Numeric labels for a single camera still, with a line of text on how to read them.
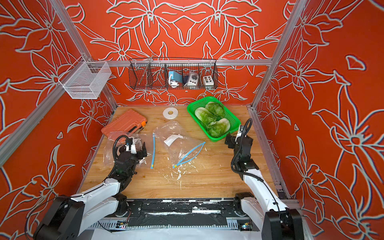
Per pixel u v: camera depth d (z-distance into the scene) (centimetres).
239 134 71
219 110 106
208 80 95
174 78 84
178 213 73
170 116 112
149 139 98
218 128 92
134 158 67
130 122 103
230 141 78
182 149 85
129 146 71
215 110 102
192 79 90
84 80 92
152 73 100
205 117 100
